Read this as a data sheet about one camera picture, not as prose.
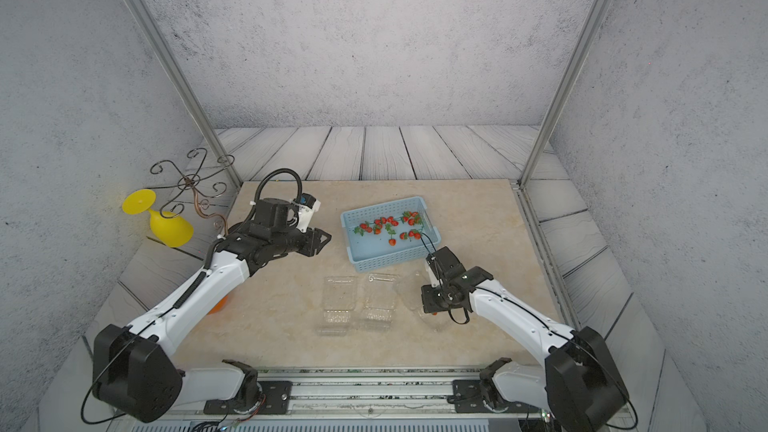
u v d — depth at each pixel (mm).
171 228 790
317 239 742
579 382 395
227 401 603
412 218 1078
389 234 1040
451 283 624
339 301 906
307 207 723
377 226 1065
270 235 617
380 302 892
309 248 714
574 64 871
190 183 789
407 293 921
